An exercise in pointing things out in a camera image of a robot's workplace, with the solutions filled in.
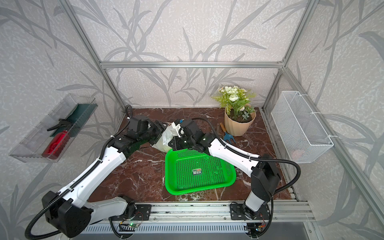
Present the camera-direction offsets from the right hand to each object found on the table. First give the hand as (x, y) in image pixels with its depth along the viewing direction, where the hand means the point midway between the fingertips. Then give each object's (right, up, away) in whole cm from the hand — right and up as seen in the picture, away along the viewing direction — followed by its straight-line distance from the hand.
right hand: (167, 144), depth 74 cm
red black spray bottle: (-41, +4, -14) cm, 43 cm away
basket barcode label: (+14, -18, +13) cm, 26 cm away
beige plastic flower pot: (+41, +12, +22) cm, 48 cm away
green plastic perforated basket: (+9, -18, +13) cm, 24 cm away
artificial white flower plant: (+36, +23, +11) cm, 44 cm away
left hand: (0, +8, +2) cm, 9 cm away
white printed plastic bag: (-2, +1, -1) cm, 3 cm away
